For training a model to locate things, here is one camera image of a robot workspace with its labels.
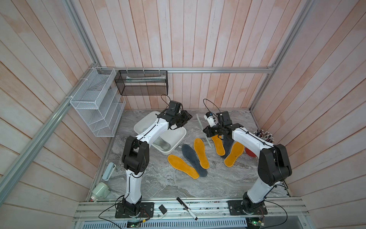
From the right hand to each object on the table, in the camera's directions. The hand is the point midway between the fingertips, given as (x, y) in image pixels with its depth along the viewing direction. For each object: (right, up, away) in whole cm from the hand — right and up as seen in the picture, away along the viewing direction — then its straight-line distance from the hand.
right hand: (203, 129), depth 92 cm
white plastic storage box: (-20, -6, +11) cm, 24 cm away
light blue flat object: (-58, -25, -9) cm, 64 cm away
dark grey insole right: (+17, -9, +4) cm, 20 cm away
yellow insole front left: (-16, -22, -2) cm, 28 cm away
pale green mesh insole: (-28, -11, +6) cm, 31 cm away
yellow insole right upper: (+12, -13, +3) cm, 18 cm away
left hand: (-8, +7, -2) cm, 11 cm away
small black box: (-25, -42, -18) cm, 52 cm away
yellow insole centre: (-1, -14, +6) cm, 15 cm away
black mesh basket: (-44, +34, +11) cm, 57 cm away
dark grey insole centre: (-8, -18, +1) cm, 20 cm away
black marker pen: (-11, -42, -19) cm, 47 cm away
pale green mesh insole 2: (-1, +2, +5) cm, 6 cm away
